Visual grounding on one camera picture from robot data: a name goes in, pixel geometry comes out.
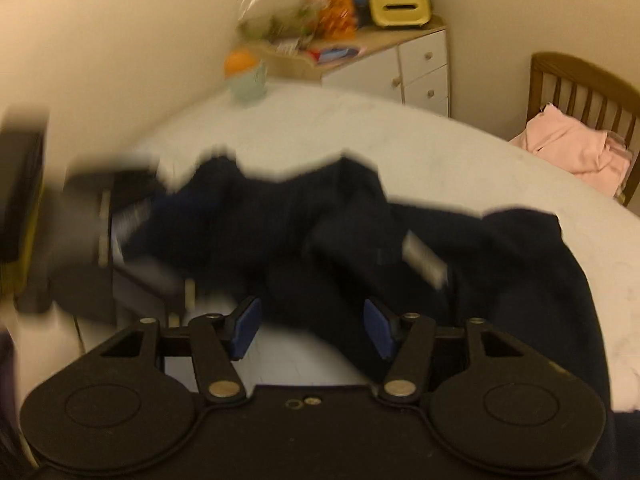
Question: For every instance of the clear plastic bag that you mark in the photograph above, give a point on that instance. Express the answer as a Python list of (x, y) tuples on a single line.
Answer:
[(280, 22)]

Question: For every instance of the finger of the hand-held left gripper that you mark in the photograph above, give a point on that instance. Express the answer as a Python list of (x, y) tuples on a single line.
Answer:
[(155, 277), (115, 175)]

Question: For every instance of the orange snack bag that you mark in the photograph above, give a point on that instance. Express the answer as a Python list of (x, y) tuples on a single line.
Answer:
[(332, 7)]

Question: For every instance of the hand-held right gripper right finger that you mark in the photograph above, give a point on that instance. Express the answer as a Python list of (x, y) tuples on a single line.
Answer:
[(378, 330)]

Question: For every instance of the yellow slotted box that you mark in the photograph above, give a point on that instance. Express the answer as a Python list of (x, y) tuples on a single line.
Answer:
[(400, 7)]

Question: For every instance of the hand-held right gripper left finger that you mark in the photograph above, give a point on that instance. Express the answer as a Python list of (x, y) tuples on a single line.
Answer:
[(247, 327)]

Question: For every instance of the orange fruit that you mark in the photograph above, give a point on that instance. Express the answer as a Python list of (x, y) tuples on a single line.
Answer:
[(237, 62)]

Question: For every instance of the white drawer cabinet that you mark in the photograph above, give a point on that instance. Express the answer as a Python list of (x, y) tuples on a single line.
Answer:
[(422, 55)]

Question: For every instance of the pink garment with striped trim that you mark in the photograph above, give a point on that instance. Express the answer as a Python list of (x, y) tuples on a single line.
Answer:
[(565, 145)]

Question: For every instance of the red blue packet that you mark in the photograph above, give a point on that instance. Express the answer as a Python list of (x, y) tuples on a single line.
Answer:
[(332, 53)]

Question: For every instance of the navy polo shirt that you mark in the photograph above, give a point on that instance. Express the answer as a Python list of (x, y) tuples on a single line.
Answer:
[(325, 220)]

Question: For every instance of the wooden chair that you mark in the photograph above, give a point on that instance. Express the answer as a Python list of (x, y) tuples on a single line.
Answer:
[(560, 67)]

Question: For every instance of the pale green cup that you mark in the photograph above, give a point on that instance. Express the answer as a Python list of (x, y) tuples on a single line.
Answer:
[(248, 89)]

